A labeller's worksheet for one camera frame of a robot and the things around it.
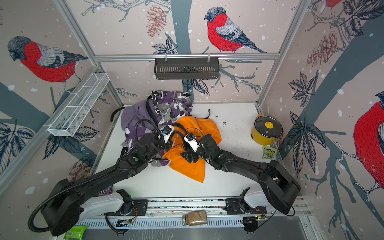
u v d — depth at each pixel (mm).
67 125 708
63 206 397
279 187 423
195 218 670
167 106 1109
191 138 703
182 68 1057
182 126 908
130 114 1097
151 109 1072
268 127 899
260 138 880
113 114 1173
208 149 635
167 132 648
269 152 924
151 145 590
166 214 726
